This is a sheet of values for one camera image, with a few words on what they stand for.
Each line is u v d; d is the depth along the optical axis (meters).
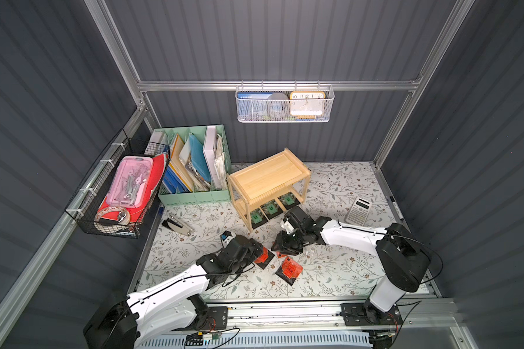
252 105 0.93
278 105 0.90
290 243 0.77
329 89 0.89
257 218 0.96
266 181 0.87
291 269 0.84
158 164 0.77
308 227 0.68
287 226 0.83
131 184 0.72
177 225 0.94
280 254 0.87
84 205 0.61
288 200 1.02
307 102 0.88
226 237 0.75
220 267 0.60
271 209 0.99
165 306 0.47
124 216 0.67
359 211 0.99
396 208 1.07
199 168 0.95
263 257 0.87
